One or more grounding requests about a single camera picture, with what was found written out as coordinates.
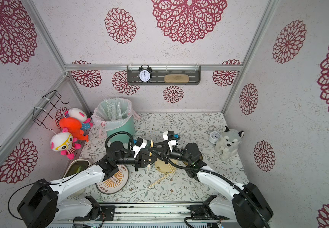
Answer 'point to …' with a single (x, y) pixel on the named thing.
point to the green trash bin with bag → (112, 115)
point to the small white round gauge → (213, 137)
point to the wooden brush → (176, 78)
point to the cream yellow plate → (164, 168)
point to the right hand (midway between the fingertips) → (149, 148)
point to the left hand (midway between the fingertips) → (156, 160)
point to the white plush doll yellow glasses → (64, 142)
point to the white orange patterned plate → (116, 183)
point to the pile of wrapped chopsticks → (159, 180)
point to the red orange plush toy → (74, 127)
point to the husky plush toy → (227, 145)
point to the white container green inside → (76, 166)
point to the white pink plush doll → (79, 113)
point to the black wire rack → (49, 101)
